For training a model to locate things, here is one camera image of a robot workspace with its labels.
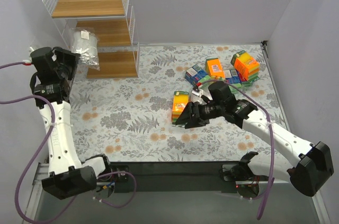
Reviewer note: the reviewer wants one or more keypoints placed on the silver mesh scrubber pack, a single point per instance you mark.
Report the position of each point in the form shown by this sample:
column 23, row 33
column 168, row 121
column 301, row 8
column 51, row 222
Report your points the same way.
column 83, row 41

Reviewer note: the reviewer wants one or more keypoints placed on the orange yellow sponge box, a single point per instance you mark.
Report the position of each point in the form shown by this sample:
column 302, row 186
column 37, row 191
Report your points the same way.
column 246, row 66

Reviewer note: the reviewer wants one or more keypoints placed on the white wire wooden shelf unit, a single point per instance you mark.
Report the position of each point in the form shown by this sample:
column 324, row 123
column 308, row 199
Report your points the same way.
column 113, row 24

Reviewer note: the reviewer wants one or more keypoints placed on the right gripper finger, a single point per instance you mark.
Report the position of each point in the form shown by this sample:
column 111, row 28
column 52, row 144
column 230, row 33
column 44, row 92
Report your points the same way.
column 191, row 111
column 196, row 123

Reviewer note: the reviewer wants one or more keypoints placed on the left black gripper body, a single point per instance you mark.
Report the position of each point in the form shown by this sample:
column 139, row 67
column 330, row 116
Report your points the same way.
column 70, row 63

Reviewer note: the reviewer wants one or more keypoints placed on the floral patterned table mat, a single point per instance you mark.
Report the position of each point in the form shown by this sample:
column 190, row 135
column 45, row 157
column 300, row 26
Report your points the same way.
column 130, row 119

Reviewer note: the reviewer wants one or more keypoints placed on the blue label green sponges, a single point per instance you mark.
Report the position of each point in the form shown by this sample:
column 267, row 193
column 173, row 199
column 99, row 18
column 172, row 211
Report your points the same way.
column 195, row 75

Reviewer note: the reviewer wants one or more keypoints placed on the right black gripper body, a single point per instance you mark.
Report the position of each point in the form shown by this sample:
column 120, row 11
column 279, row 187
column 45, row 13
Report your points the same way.
column 197, row 113

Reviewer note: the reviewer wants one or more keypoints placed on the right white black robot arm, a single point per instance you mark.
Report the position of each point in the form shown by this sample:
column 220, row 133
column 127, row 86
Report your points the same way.
column 285, row 146

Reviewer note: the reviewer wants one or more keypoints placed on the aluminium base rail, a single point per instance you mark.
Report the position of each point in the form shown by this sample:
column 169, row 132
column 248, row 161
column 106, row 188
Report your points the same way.
column 172, row 173

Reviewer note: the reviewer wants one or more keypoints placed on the blue label sponge pack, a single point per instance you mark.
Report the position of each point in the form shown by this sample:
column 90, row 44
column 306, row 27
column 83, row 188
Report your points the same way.
column 232, row 78

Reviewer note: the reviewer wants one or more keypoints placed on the orange box sponge pack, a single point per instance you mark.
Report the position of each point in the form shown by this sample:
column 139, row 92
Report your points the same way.
column 214, row 68

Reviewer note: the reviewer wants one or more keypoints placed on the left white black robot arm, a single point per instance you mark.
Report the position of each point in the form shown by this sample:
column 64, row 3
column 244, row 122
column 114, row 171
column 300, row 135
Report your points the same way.
column 52, row 83

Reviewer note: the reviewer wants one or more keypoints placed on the orange green sponge pack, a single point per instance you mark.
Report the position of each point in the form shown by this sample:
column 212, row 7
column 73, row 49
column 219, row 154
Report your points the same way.
column 180, row 100

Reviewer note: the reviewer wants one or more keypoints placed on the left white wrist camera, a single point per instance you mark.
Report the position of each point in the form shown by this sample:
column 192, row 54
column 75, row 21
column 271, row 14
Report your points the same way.
column 28, row 60

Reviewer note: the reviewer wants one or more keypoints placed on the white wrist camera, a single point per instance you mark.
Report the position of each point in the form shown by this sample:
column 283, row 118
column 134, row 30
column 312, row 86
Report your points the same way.
column 198, row 93
column 28, row 60

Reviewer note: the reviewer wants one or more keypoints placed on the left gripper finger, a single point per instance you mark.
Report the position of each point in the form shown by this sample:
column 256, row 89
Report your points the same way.
column 69, row 61
column 68, row 71

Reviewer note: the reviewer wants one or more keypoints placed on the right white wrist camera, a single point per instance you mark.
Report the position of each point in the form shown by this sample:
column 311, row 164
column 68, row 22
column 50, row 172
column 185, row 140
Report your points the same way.
column 198, row 93

